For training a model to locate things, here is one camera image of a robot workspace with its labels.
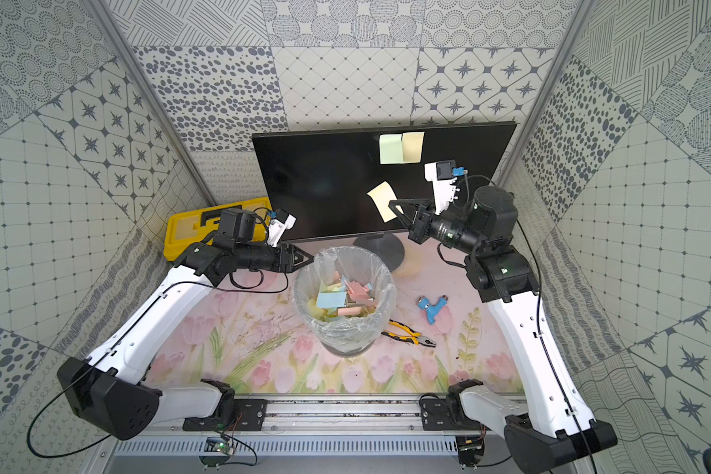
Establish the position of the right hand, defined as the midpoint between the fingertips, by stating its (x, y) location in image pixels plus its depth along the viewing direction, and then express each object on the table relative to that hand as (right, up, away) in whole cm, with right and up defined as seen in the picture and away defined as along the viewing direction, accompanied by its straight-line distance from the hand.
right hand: (389, 209), depth 58 cm
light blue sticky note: (-14, -22, +16) cm, 31 cm away
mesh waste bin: (-8, -29, +8) cm, 32 cm away
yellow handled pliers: (+10, -36, +27) cm, 46 cm away
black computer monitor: (-14, +11, +38) cm, 42 cm away
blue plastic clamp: (+16, -29, +33) cm, 47 cm away
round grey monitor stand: (+3, -10, +49) cm, 50 cm away
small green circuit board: (-39, -57, +12) cm, 70 cm away
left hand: (-20, -9, +14) cm, 27 cm away
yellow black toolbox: (-60, -2, +34) cm, 69 cm away
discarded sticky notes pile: (-7, -23, +21) cm, 32 cm away
